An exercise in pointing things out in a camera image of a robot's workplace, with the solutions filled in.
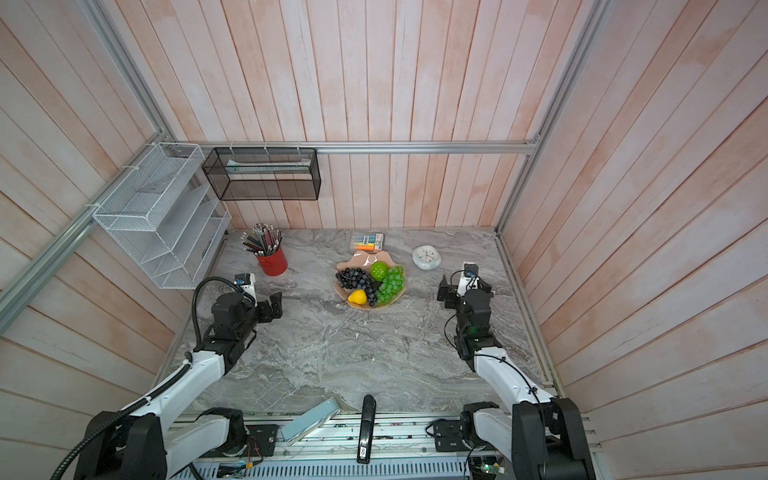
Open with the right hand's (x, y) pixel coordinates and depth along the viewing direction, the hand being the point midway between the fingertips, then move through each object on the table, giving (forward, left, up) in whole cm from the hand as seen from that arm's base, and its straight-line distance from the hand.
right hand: (461, 275), depth 85 cm
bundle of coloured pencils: (+15, +63, -2) cm, 65 cm away
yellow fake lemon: (-1, +31, -10) cm, 33 cm away
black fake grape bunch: (+4, +31, -8) cm, 33 cm away
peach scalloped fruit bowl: (+16, +30, -13) cm, 37 cm away
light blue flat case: (-38, +42, -13) cm, 58 cm away
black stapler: (-38, +26, -15) cm, 48 cm away
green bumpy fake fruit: (+8, +24, -9) cm, 27 cm away
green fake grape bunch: (+2, +20, -9) cm, 22 cm away
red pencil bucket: (+15, +64, -15) cm, 67 cm away
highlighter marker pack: (+26, +29, -16) cm, 42 cm away
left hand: (-6, +57, -5) cm, 58 cm away
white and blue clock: (+18, +7, -15) cm, 25 cm away
